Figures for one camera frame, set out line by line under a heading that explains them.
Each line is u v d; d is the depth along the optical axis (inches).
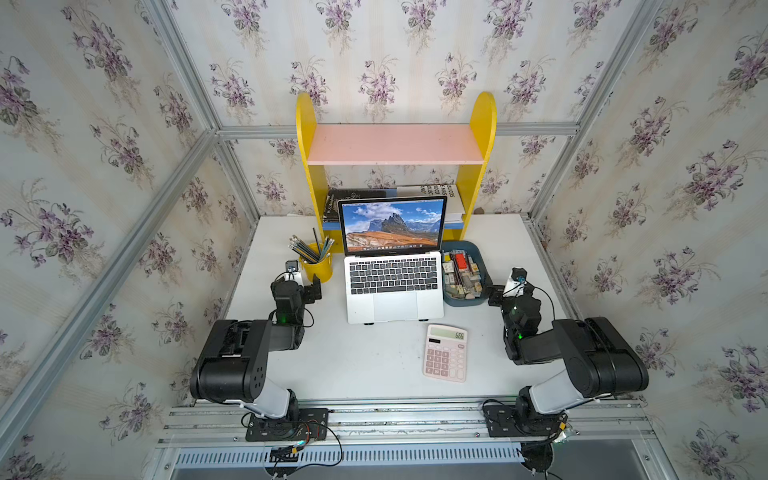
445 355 32.4
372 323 35.6
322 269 37.8
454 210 38.2
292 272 30.8
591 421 29.9
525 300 27.8
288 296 28.0
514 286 29.5
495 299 32.5
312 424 28.4
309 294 32.9
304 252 37.2
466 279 38.6
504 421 28.8
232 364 17.6
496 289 32.0
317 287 34.2
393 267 35.6
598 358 18.3
